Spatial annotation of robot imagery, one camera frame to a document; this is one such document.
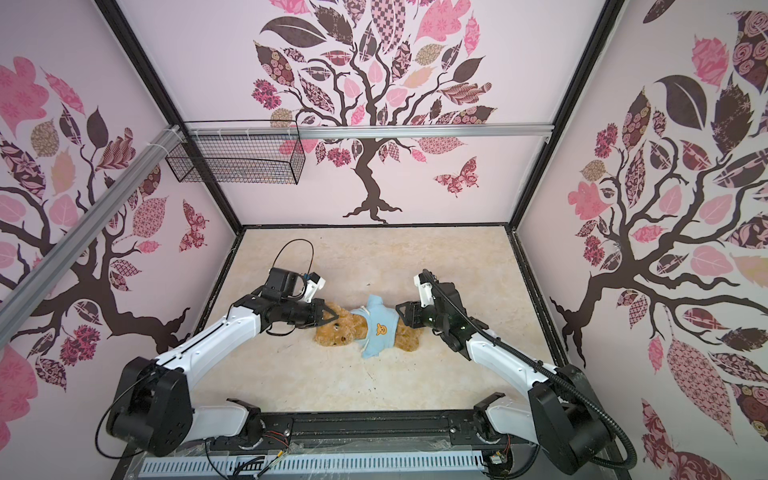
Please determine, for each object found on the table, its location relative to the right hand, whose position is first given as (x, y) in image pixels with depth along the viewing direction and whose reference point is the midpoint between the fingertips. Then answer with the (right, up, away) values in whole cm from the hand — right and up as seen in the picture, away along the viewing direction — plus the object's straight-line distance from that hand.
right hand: (404, 303), depth 84 cm
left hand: (-19, -5, -3) cm, 20 cm away
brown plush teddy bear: (-15, -6, -5) cm, 17 cm away
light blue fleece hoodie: (-6, -5, -1) cm, 8 cm away
